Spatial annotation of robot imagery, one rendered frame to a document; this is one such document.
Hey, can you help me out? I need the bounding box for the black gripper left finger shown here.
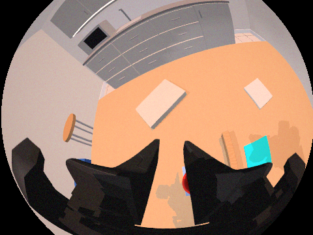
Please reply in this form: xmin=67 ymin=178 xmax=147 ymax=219
xmin=66 ymin=139 xmax=159 ymax=225

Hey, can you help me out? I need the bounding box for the dark red cup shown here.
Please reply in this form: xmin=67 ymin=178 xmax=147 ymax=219
xmin=182 ymin=173 xmax=190 ymax=194

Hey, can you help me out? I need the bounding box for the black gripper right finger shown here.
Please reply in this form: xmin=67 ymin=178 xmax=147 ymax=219
xmin=183 ymin=141 xmax=273 ymax=225

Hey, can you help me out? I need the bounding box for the pale pink flat square pad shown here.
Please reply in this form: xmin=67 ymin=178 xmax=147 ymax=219
xmin=244 ymin=78 xmax=273 ymax=109

